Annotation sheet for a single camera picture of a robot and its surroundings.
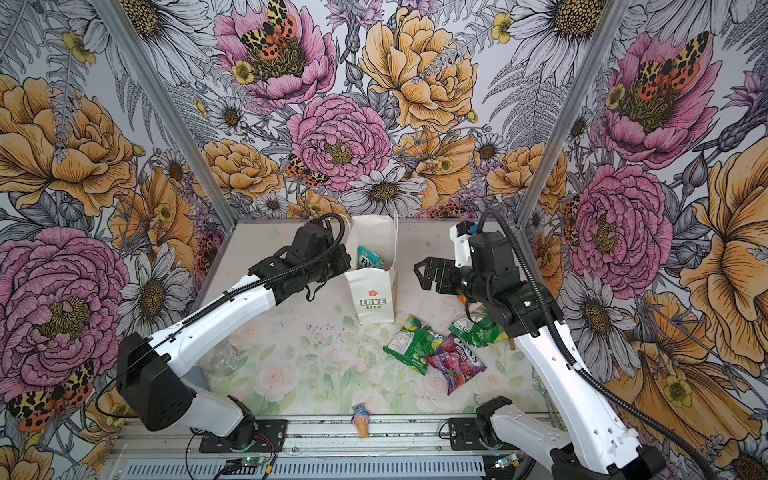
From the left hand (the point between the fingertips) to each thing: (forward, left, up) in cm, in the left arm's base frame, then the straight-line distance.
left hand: (351, 266), depth 80 cm
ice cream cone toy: (-32, -3, -19) cm, 38 cm away
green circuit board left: (-40, +23, -23) cm, 51 cm away
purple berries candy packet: (-20, -28, -17) cm, 38 cm away
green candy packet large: (-14, -17, -18) cm, 29 cm away
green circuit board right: (-41, -38, -22) cm, 60 cm away
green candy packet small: (-10, -36, -17) cm, 42 cm away
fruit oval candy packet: (+1, -33, -19) cm, 39 cm away
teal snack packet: (+12, -4, -12) cm, 17 cm away
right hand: (-11, -20, +9) cm, 24 cm away
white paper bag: (-4, -5, -6) cm, 9 cm away
